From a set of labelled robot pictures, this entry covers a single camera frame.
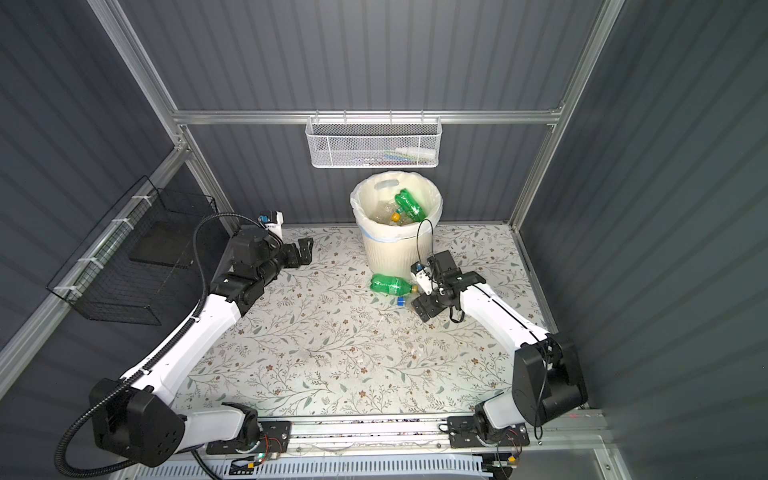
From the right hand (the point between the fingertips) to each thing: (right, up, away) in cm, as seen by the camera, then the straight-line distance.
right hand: (434, 301), depth 88 cm
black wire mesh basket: (-77, +11, -14) cm, 79 cm away
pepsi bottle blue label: (-10, -1, +8) cm, 13 cm away
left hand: (-38, +18, -9) cm, 43 cm away
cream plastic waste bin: (-13, +16, +1) cm, 20 cm away
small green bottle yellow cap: (-7, +30, +9) cm, 32 cm away
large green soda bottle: (-13, +3, +9) cm, 16 cm away
